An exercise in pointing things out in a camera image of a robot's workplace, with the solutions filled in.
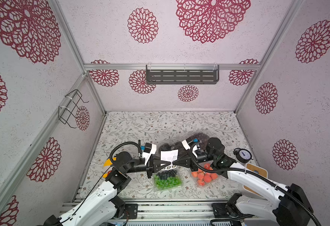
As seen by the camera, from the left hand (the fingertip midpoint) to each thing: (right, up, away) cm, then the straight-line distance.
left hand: (169, 164), depth 62 cm
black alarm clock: (+50, -3, +30) cm, 58 cm away
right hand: (+2, 0, 0) cm, 2 cm away
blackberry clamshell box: (+6, +5, -3) cm, 8 cm away
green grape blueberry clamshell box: (0, -14, +17) cm, 22 cm away
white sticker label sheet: (0, +4, -4) cm, 6 cm away
